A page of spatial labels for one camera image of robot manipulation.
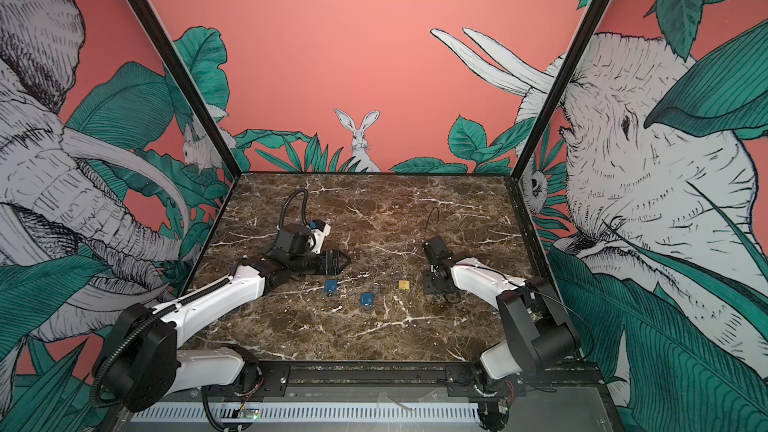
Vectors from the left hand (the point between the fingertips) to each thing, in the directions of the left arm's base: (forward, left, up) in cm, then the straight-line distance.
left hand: (343, 256), depth 83 cm
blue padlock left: (-3, +5, -12) cm, 14 cm away
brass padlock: (-4, -17, -12) cm, 22 cm away
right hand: (-4, -26, -11) cm, 28 cm away
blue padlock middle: (-8, -6, -12) cm, 16 cm away
